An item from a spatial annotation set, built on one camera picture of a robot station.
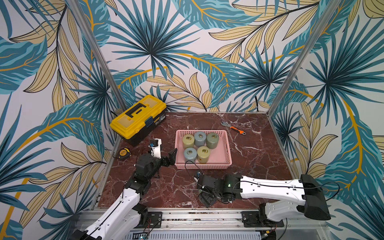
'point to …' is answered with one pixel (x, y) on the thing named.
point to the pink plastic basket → (220, 157)
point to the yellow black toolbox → (132, 125)
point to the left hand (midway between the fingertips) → (169, 149)
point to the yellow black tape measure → (124, 154)
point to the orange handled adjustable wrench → (225, 124)
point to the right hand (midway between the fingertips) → (204, 193)
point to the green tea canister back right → (212, 140)
